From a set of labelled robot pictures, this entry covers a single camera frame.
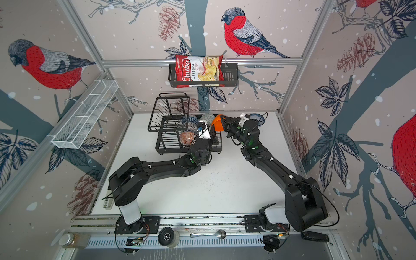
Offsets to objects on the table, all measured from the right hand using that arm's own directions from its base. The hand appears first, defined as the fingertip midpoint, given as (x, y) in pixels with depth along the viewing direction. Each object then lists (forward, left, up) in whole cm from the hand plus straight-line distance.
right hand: (218, 115), depth 75 cm
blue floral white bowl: (+24, -28, -26) cm, 45 cm away
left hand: (-1, +2, -5) cm, 5 cm away
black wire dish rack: (+1, +23, -14) cm, 27 cm away
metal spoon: (-44, -2, -34) cm, 55 cm away
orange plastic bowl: (-2, 0, -3) cm, 4 cm away
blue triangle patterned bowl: (+22, +21, -26) cm, 40 cm away
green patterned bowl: (+23, +6, -26) cm, 35 cm away
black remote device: (-43, -42, -29) cm, 67 cm away
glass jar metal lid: (-49, +59, -22) cm, 80 cm away
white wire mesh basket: (-7, +66, -1) cm, 66 cm away
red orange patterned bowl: (+7, +20, -29) cm, 36 cm away
